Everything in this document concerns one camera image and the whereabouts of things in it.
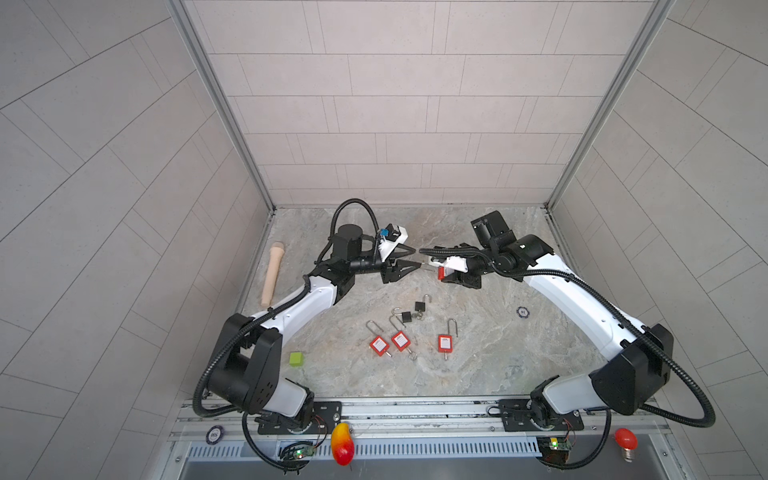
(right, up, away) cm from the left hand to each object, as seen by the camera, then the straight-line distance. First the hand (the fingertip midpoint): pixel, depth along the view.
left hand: (420, 258), depth 75 cm
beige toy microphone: (-47, 0, +25) cm, 53 cm away
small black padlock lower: (-3, -19, +14) cm, 24 cm away
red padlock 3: (-5, -24, +8) cm, 26 cm away
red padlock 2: (-11, -25, +6) cm, 28 cm away
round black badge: (-48, -40, -6) cm, 63 cm away
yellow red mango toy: (-18, -41, -9) cm, 45 cm away
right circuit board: (+30, -44, -7) cm, 54 cm away
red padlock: (+5, -4, -1) cm, 6 cm away
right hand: (+6, -3, +2) cm, 7 cm away
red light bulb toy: (+46, -41, -8) cm, 62 cm away
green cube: (-33, -27, +4) cm, 43 cm away
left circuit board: (-28, -42, -10) cm, 51 cm away
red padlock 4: (+7, -24, +8) cm, 26 cm away
